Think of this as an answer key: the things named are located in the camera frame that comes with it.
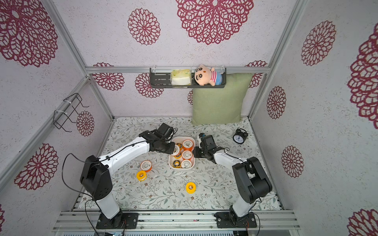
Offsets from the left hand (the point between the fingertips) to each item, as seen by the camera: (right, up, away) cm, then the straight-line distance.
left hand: (171, 149), depth 86 cm
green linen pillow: (+31, +28, +16) cm, 45 cm away
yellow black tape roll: (+5, +1, +13) cm, 14 cm away
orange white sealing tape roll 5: (-16, -11, +6) cm, 21 cm away
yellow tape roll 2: (+11, -22, -2) cm, 25 cm away
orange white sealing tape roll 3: (+9, -5, +11) cm, 15 cm away
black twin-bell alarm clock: (+46, +8, +14) cm, 48 cm away
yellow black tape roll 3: (+3, -10, +8) cm, 13 cm away
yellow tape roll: (-19, -16, +3) cm, 25 cm away
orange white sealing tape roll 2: (+3, 0, -2) cm, 4 cm away
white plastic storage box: (+5, +5, +15) cm, 16 cm away
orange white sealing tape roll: (+10, +1, +12) cm, 16 cm away
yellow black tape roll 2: (+4, -5, +10) cm, 12 cm away
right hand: (+13, -1, +7) cm, 15 cm away
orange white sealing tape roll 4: (+9, -10, +7) cm, 15 cm away
